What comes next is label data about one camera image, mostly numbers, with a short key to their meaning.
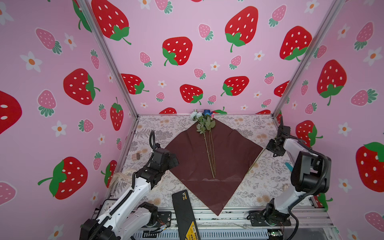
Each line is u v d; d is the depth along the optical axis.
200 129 1.11
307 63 0.89
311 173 0.48
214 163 0.94
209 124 1.10
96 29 0.75
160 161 0.61
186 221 0.71
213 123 1.14
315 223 0.73
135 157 0.95
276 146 0.78
